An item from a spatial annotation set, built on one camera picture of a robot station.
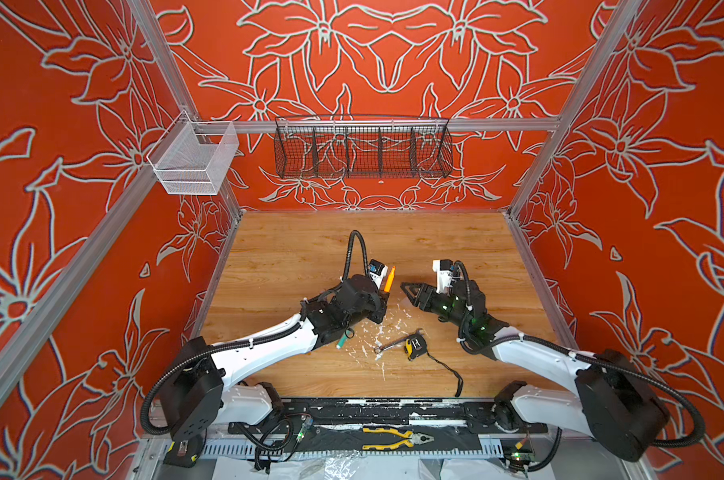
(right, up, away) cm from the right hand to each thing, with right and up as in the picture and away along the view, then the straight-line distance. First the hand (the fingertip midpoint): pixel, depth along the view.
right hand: (401, 286), depth 80 cm
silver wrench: (-6, -19, +4) cm, 20 cm away
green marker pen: (-17, -17, +6) cm, 25 cm away
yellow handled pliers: (+1, -35, -10) cm, 36 cm away
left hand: (-4, -1, -2) cm, 4 cm away
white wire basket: (-65, +39, +14) cm, 77 cm away
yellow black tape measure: (+4, -17, +2) cm, 18 cm away
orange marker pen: (-3, +1, -2) cm, 4 cm away
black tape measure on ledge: (-52, -36, -13) cm, 64 cm away
